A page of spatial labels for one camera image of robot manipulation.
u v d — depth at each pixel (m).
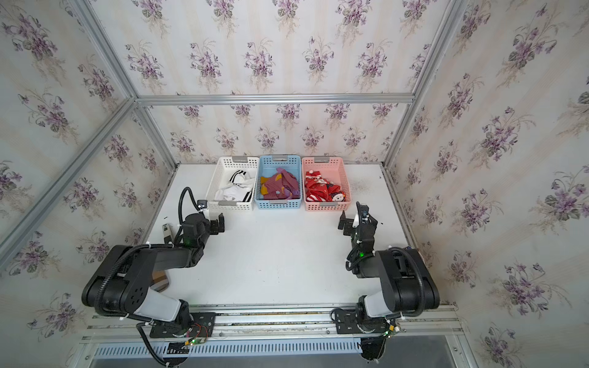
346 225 0.83
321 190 0.98
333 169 1.16
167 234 0.90
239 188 1.04
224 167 1.17
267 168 1.15
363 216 0.77
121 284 0.44
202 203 0.80
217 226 0.85
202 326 0.72
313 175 1.14
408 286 0.45
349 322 0.73
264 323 0.75
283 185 1.03
